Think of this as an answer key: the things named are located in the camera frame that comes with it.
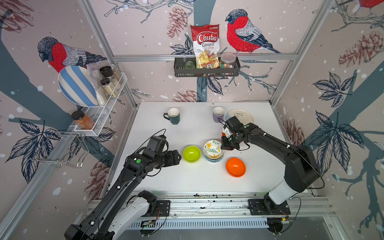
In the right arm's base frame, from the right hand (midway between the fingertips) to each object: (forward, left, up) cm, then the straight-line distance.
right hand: (220, 146), depth 86 cm
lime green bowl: (-3, +17, -6) cm, 18 cm away
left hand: (-11, +23, +9) cm, 27 cm away
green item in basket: (+42, +20, +28) cm, 54 cm away
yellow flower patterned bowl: (-1, +5, -3) cm, 6 cm away
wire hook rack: (-18, +66, +27) cm, 73 cm away
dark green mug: (+23, +31, +1) cm, 39 cm away
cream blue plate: (+33, -21, -9) cm, 40 cm away
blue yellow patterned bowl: (-7, +4, -3) cm, 9 cm away
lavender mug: (+31, -1, -4) cm, 31 cm away
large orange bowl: (-9, -9, -7) cm, 15 cm away
